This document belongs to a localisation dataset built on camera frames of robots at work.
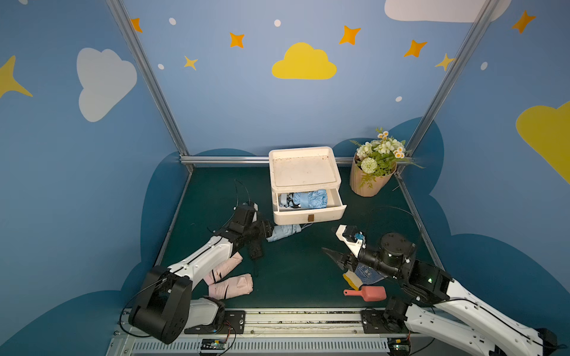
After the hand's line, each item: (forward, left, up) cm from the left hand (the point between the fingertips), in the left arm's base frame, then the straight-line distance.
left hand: (268, 224), depth 88 cm
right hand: (-14, -22, +19) cm, 32 cm away
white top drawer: (-1, -25, +12) cm, 27 cm away
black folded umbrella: (-10, +4, +9) cm, 14 cm away
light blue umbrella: (+5, -18, +12) cm, 22 cm away
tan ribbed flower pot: (+18, -42, +6) cm, 46 cm away
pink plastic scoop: (-23, -38, -7) cm, 45 cm away
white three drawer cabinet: (+18, -12, +14) cm, 26 cm away
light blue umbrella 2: (0, -6, -6) cm, 8 cm away
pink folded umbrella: (-13, +13, -7) cm, 20 cm away
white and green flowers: (+23, -45, +17) cm, 53 cm away
